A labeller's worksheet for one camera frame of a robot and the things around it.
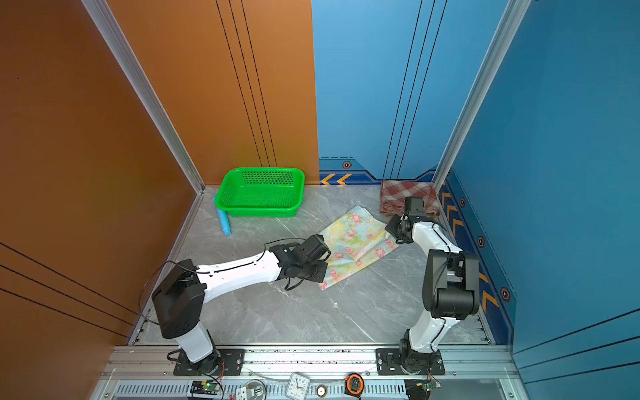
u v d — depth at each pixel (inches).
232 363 29.1
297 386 26.8
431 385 27.4
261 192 47.0
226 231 40.2
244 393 24.5
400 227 28.5
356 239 39.1
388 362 28.5
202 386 28.0
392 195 43.9
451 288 18.7
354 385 26.4
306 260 25.5
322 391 25.9
